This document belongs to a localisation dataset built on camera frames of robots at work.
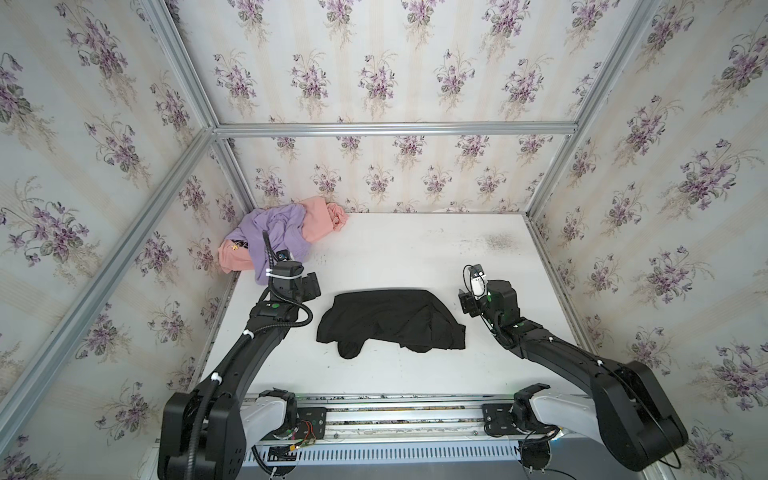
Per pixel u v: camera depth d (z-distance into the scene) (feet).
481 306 2.52
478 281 2.50
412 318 2.74
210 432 1.27
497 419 2.40
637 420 1.33
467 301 2.63
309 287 2.55
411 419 2.46
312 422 2.39
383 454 2.51
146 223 2.16
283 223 3.58
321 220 3.66
